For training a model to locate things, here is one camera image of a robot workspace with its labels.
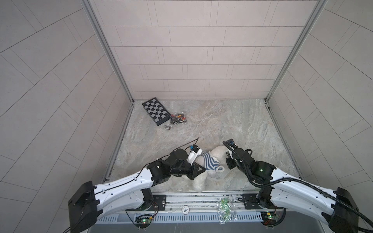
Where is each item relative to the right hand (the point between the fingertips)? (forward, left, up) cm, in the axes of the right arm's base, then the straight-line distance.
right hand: (225, 154), depth 80 cm
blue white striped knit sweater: (-6, +9, +5) cm, 12 cm away
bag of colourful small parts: (+30, +29, -4) cm, 42 cm away
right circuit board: (-29, -16, -9) cm, 34 cm away
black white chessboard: (+37, +42, -2) cm, 56 cm away
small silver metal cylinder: (+25, +35, -5) cm, 43 cm away
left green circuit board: (-27, +42, -5) cm, 51 cm away
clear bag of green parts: (-24, +3, -7) cm, 25 cm away
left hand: (-11, +12, +5) cm, 17 cm away
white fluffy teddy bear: (-1, +3, +4) cm, 5 cm away
